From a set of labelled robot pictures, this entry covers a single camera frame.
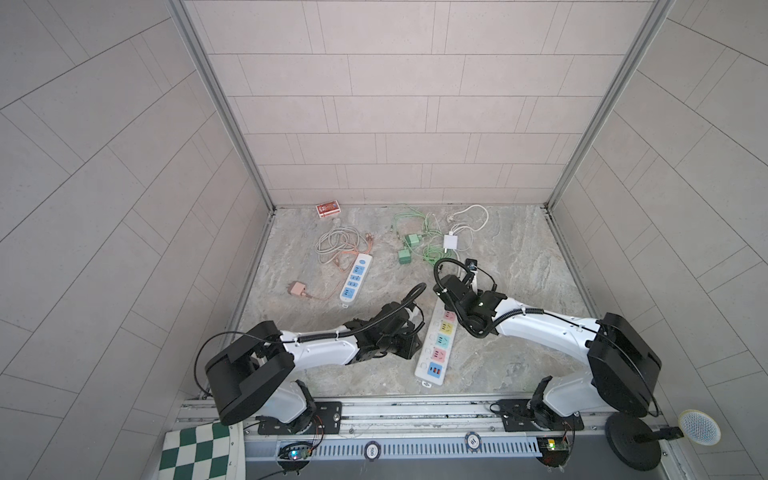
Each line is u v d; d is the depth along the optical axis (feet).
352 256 3.32
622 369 1.36
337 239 3.45
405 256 3.32
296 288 3.00
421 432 2.29
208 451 2.15
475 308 2.00
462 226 3.53
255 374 1.36
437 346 2.65
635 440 2.19
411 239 3.44
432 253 3.35
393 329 2.15
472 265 2.41
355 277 3.08
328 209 3.71
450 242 3.35
